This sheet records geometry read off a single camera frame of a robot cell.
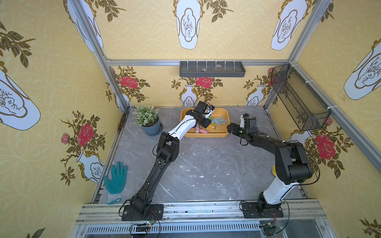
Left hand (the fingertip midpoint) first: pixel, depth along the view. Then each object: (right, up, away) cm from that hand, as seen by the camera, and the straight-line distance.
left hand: (207, 119), depth 107 cm
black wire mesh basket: (+54, +8, -22) cm, 59 cm away
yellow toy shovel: (+19, -19, -54) cm, 60 cm away
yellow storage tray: (+8, -5, 0) cm, 10 cm away
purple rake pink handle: (-4, -7, -6) cm, 11 cm away
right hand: (+15, -6, -9) cm, 19 cm away
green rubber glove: (-54, -38, -24) cm, 70 cm away
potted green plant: (-39, +1, -15) cm, 42 cm away
